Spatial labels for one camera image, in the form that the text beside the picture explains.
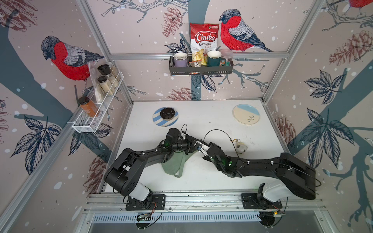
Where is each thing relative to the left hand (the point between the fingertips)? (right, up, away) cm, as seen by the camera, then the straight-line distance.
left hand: (204, 141), depth 79 cm
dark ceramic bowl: (-25, +15, +29) cm, 41 cm away
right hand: (+1, -2, +7) cm, 7 cm away
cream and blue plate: (+37, +15, +34) cm, 52 cm away
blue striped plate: (-30, +9, +28) cm, 42 cm away
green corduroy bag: (-18, -14, +7) cm, 24 cm away
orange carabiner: (+24, -3, +19) cm, 31 cm away
